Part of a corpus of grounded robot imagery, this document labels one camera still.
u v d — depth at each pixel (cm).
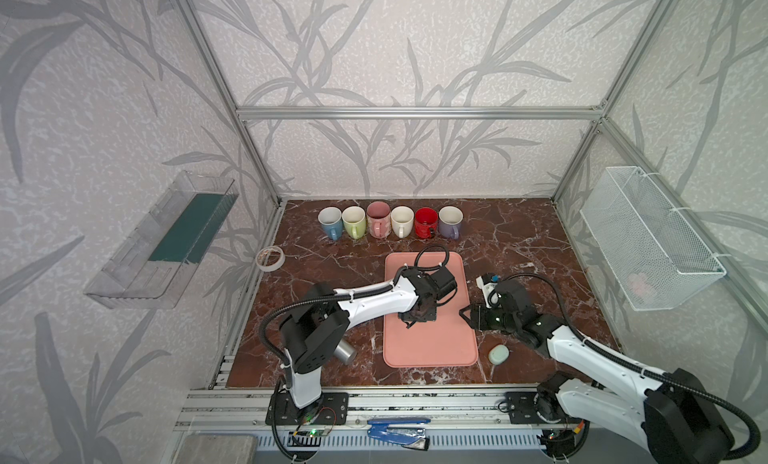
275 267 101
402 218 107
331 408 73
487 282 77
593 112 93
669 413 40
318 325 46
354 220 102
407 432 69
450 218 108
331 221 102
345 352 80
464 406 75
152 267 63
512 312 65
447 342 85
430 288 62
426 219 111
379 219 102
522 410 73
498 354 81
